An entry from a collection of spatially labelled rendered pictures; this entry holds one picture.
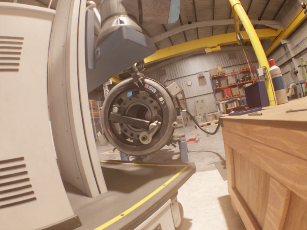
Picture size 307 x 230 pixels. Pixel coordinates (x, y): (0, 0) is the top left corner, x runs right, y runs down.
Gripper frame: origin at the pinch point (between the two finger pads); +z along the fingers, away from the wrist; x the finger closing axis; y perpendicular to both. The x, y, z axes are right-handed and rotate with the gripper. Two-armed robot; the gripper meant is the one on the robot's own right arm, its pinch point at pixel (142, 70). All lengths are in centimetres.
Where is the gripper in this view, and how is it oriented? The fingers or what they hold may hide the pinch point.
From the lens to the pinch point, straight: 138.8
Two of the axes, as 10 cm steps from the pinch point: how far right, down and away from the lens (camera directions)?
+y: -5.8, 1.0, 8.1
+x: -8.1, 0.7, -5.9
